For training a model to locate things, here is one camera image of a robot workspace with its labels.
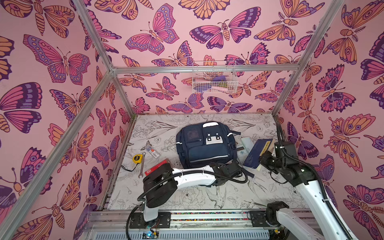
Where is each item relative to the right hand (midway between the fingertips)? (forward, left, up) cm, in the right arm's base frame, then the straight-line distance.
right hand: (259, 155), depth 75 cm
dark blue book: (+1, +2, -6) cm, 6 cm away
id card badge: (+13, +61, -18) cm, 65 cm away
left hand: (-2, +18, -12) cm, 22 cm away
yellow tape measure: (+8, +69, -17) cm, 72 cm away
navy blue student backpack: (+17, +25, -14) cm, 34 cm away
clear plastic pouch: (+14, +2, -19) cm, 23 cm away
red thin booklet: (+6, +51, -19) cm, 55 cm away
